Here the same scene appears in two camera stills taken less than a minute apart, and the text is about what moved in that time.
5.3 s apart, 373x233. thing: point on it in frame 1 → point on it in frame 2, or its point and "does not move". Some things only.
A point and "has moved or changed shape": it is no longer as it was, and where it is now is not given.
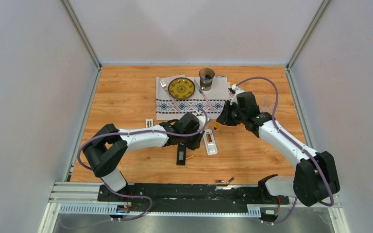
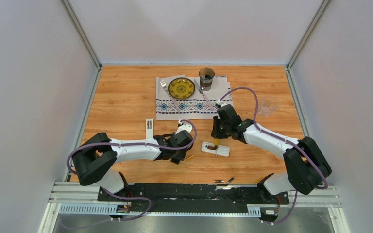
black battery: [230, 180] does not move
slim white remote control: [149, 123] does not move
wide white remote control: [209, 138] has moved or changed shape
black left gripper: [195, 144] → [182, 155]
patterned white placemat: [213, 103] does not move
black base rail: [193, 198] does not move
